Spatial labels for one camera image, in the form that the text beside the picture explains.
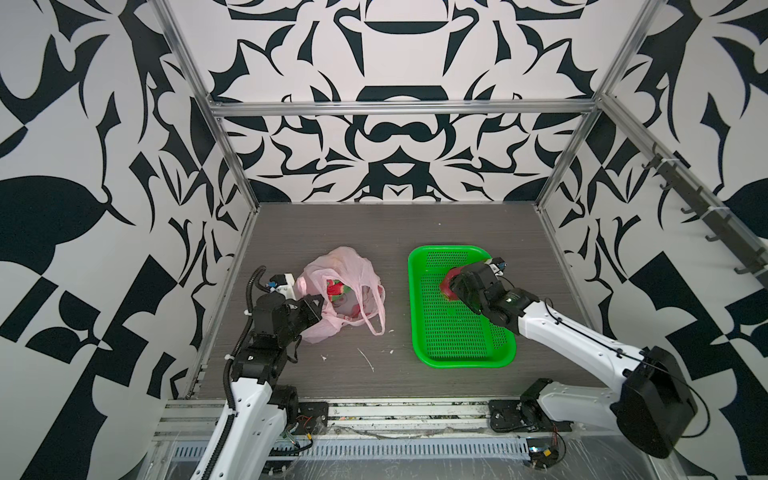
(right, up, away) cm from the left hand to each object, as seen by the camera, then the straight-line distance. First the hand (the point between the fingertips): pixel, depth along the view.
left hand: (324, 291), depth 78 cm
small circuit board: (+53, -36, -7) cm, 64 cm away
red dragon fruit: (+33, +1, +10) cm, 35 cm away
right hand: (+35, +2, +6) cm, 36 cm away
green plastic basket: (+32, -14, +9) cm, 36 cm away
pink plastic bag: (+6, -1, +5) cm, 8 cm away
